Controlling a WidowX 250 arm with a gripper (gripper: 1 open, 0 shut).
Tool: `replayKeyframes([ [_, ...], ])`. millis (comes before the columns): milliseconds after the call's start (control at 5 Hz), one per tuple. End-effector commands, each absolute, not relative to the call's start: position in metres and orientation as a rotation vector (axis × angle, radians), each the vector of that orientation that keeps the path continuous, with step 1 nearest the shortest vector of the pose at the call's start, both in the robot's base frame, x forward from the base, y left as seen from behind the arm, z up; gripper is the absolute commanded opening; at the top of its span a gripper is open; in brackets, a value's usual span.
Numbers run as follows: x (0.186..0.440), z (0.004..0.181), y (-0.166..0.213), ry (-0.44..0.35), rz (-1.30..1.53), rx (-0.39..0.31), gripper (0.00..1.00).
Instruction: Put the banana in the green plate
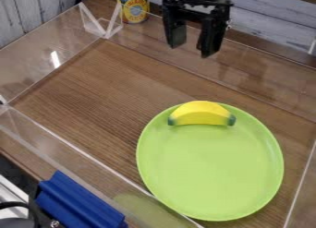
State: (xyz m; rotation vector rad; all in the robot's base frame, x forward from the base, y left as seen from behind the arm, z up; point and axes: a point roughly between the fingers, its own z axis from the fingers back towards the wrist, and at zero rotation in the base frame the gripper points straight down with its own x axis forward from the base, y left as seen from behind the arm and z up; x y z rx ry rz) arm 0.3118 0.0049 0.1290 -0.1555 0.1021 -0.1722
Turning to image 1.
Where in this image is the yellow labelled tin can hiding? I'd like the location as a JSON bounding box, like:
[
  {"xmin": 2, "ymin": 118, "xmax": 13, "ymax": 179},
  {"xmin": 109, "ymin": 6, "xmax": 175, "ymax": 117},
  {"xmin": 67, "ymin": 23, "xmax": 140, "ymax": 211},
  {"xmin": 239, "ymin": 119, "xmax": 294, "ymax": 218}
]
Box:
[{"xmin": 117, "ymin": 0, "xmax": 150, "ymax": 24}]

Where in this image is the clear acrylic corner bracket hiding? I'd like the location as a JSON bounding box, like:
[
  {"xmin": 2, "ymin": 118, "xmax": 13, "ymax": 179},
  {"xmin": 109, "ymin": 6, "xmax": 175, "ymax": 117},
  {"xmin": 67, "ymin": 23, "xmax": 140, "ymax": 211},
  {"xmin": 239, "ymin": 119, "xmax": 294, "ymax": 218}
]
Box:
[{"xmin": 79, "ymin": 3, "xmax": 123, "ymax": 40}]

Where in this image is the green plastic plate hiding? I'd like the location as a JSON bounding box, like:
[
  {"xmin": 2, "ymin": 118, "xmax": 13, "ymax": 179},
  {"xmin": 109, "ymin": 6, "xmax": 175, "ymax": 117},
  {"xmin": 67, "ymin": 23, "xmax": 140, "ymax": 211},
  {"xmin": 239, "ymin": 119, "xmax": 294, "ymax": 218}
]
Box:
[{"xmin": 135, "ymin": 105, "xmax": 285, "ymax": 222}]

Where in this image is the yellow toy banana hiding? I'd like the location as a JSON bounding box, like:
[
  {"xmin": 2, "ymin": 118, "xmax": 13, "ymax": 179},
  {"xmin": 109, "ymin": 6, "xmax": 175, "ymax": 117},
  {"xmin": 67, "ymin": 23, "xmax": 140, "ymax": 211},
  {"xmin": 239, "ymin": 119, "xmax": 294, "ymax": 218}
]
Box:
[{"xmin": 167, "ymin": 101, "xmax": 237, "ymax": 126}]

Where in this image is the blue plastic block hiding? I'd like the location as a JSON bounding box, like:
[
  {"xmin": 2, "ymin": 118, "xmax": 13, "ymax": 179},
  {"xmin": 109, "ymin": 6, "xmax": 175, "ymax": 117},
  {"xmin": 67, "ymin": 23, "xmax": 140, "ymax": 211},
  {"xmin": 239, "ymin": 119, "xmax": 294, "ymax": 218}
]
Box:
[{"xmin": 34, "ymin": 171, "xmax": 128, "ymax": 228}]

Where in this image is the black cable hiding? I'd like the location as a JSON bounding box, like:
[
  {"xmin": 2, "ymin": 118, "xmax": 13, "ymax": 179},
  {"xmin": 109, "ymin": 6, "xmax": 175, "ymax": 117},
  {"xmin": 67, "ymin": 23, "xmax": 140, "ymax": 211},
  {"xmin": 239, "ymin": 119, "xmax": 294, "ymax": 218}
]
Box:
[{"xmin": 0, "ymin": 200, "xmax": 47, "ymax": 228}]

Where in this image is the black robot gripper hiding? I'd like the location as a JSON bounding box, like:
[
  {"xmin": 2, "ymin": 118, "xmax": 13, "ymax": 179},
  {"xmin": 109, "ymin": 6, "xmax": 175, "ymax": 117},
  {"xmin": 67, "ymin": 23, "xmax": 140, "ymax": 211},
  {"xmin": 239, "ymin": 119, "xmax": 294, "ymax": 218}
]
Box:
[{"xmin": 162, "ymin": 0, "xmax": 233, "ymax": 58}]

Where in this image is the clear acrylic front wall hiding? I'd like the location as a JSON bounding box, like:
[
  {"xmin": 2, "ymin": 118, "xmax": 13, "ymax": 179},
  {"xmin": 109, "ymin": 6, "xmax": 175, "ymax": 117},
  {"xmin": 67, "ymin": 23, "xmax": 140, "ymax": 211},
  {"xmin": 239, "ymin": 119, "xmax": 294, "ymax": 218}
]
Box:
[{"xmin": 0, "ymin": 105, "xmax": 203, "ymax": 228}]

